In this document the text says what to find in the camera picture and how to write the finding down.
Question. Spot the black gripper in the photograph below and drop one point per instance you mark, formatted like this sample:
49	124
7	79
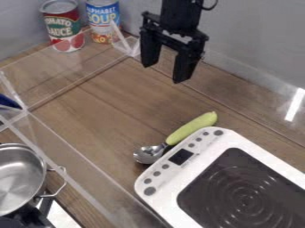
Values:
172	29

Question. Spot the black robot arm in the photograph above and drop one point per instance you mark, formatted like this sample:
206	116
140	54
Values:
184	5

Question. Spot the white and black stove top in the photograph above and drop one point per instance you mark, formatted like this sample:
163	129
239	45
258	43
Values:
218	181

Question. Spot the alphabet soup can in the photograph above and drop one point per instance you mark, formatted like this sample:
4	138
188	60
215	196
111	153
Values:
102	13

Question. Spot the tomato sauce can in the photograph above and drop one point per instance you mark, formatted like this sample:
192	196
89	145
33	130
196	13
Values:
63	24

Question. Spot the clear acrylic divider strip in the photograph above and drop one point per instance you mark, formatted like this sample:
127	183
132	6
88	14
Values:
55	151

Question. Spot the blue object at left edge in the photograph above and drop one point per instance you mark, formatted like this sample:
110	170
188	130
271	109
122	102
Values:
8	102

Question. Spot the stainless steel pot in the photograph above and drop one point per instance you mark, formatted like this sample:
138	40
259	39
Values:
23	178

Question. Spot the clear acrylic corner bracket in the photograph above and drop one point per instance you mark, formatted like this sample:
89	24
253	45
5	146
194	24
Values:
127	45

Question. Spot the green handled metal spoon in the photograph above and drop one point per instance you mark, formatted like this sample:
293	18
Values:
147	154

